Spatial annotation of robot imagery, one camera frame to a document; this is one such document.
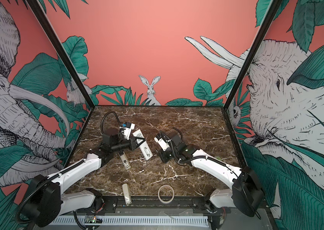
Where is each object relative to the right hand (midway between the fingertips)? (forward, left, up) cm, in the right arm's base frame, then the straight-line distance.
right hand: (155, 152), depth 78 cm
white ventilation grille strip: (-30, +9, -15) cm, 35 cm away
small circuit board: (-30, +30, -14) cm, 45 cm away
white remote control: (+3, +6, +1) cm, 7 cm away
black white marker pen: (0, +20, -10) cm, 22 cm away
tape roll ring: (-21, -4, -13) cm, 25 cm away
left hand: (+6, +6, +5) cm, 10 cm away
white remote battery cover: (-19, +15, -11) cm, 26 cm away
